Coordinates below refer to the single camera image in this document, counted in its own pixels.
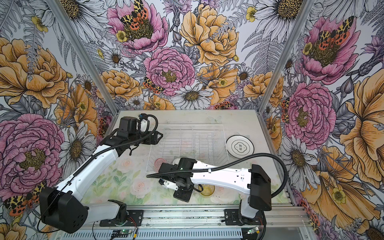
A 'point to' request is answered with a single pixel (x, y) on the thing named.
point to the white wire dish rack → (206, 143)
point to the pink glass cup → (158, 164)
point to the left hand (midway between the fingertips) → (155, 139)
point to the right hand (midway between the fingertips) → (189, 198)
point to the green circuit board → (121, 231)
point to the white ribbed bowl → (176, 161)
